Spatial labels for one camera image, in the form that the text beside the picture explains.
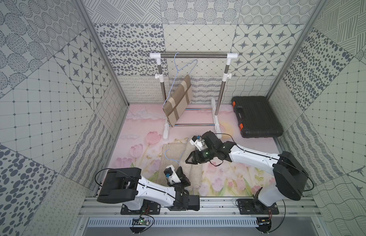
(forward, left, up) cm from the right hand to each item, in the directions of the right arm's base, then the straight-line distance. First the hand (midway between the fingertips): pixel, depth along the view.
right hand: (190, 162), depth 78 cm
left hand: (-2, +3, -1) cm, 4 cm away
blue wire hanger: (+4, +8, -8) cm, 12 cm away
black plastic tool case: (+35, -47, -4) cm, 59 cm away
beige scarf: (+10, +9, -10) cm, 17 cm away
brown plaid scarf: (+36, +7, +12) cm, 39 cm away
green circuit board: (-26, +24, -11) cm, 37 cm away
